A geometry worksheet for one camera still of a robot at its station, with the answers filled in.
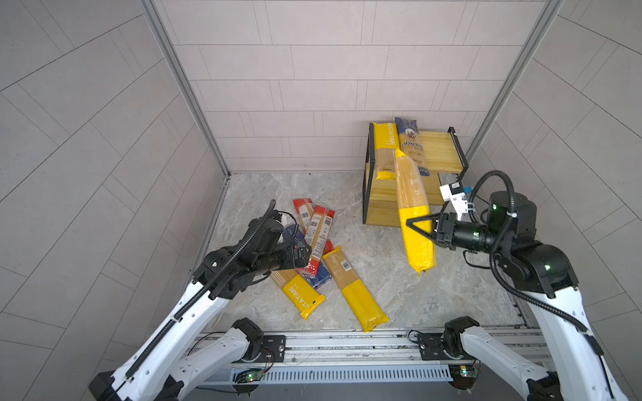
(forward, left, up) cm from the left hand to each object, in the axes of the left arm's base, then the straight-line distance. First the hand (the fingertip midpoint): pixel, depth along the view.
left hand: (304, 250), depth 67 cm
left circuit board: (-26, +14, -20) cm, 36 cm away
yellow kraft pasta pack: (-7, -18, -20) cm, 28 cm away
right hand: (-2, -25, +15) cm, 29 cm away
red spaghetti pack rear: (+28, +3, -18) cm, 34 cm away
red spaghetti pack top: (+14, -2, -17) cm, 22 cm away
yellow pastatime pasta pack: (-6, +1, -20) cm, 21 cm away
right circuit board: (-25, -46, -21) cm, 57 cm away
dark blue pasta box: (+1, -5, -19) cm, 20 cm away
